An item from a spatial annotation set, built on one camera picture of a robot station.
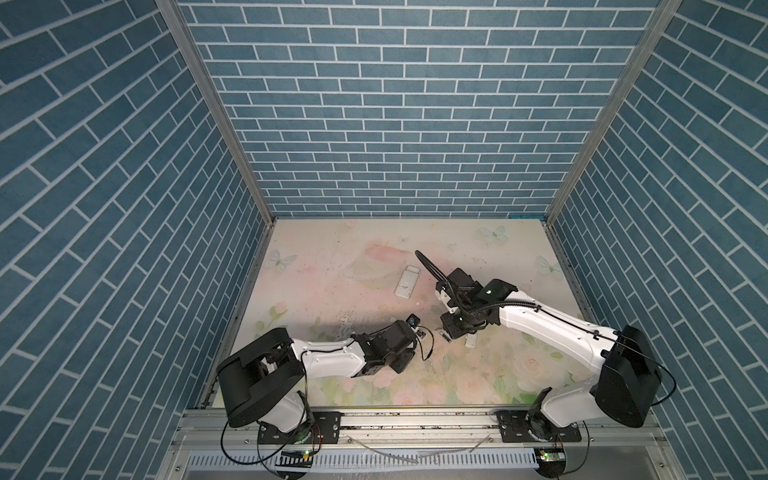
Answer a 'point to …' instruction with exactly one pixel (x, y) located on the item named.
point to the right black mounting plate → (514, 429)
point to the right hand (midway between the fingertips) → (445, 325)
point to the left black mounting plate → (318, 428)
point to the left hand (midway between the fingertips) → (406, 352)
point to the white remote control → (407, 282)
